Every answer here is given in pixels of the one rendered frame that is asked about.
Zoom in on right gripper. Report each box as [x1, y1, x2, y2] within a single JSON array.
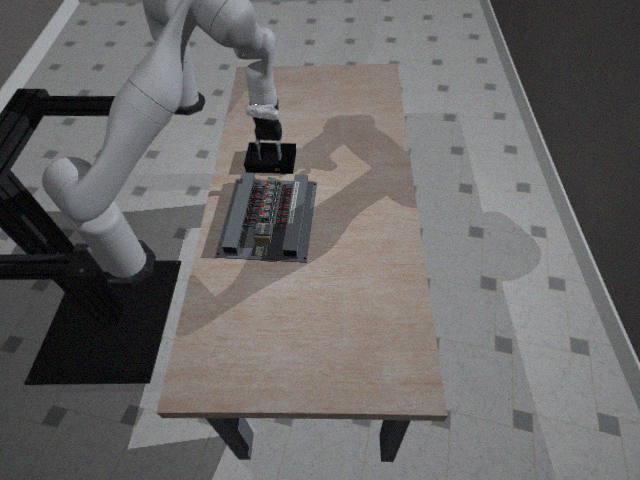
[[246, 86, 282, 161]]

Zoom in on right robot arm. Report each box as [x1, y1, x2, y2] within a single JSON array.
[[42, 0, 276, 278]]

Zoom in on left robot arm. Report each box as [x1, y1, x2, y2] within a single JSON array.
[[143, 0, 199, 107]]

